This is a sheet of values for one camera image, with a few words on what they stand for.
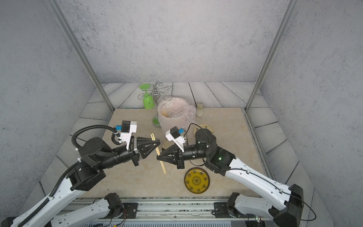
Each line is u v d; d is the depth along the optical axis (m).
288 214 0.36
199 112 1.10
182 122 0.87
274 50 0.85
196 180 0.83
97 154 0.40
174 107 0.96
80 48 0.85
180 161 0.50
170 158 0.55
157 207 0.74
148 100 1.03
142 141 0.50
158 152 0.53
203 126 1.08
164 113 0.98
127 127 0.45
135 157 0.45
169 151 0.53
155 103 0.97
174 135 0.49
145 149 0.51
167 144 0.51
